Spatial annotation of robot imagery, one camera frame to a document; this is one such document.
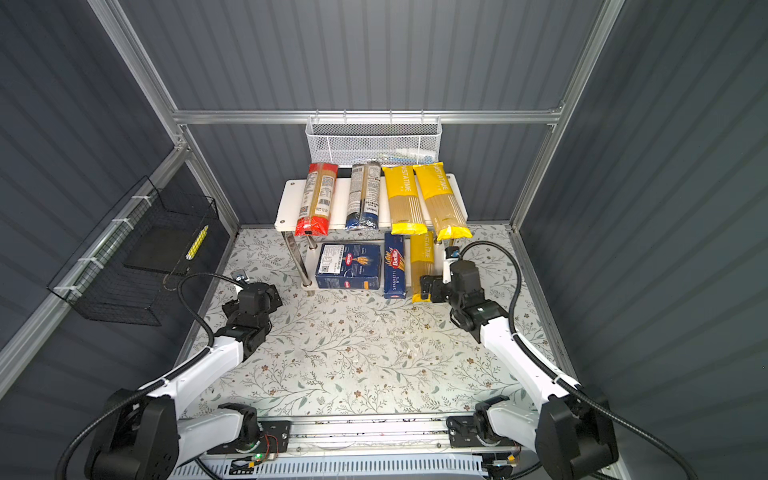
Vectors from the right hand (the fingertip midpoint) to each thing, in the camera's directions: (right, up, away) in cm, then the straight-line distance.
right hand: (439, 279), depth 84 cm
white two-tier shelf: (-40, +15, -9) cm, 44 cm away
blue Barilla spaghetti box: (-13, +3, +12) cm, 18 cm away
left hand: (-54, -5, +1) cm, 54 cm away
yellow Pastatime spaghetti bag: (-3, +5, +15) cm, 16 cm away
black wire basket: (-77, +10, -7) cm, 78 cm away
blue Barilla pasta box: (-26, +4, +7) cm, 27 cm away
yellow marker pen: (-65, +9, -6) cm, 66 cm away
